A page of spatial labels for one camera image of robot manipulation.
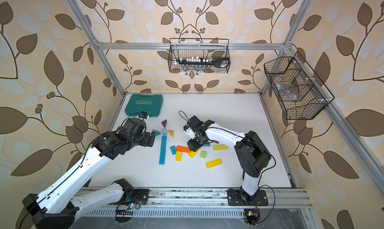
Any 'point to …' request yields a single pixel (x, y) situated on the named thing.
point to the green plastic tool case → (151, 104)
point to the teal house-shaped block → (208, 144)
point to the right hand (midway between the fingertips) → (194, 145)
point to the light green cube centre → (203, 154)
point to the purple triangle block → (164, 123)
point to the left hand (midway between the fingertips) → (146, 132)
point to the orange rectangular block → (183, 149)
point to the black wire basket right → (299, 97)
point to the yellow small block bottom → (178, 156)
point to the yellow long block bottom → (213, 163)
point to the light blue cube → (164, 132)
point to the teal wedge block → (173, 149)
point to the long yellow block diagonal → (192, 154)
